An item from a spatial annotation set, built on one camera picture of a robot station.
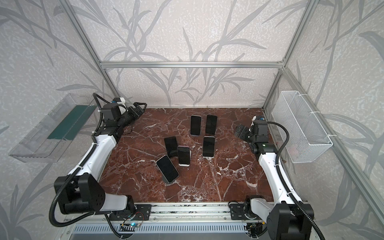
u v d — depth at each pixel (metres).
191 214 0.75
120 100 0.73
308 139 0.60
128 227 0.72
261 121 0.66
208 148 0.98
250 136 0.67
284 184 0.43
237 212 0.74
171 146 0.92
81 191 0.41
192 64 0.99
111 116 0.60
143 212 0.73
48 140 0.64
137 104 0.72
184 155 0.98
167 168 0.80
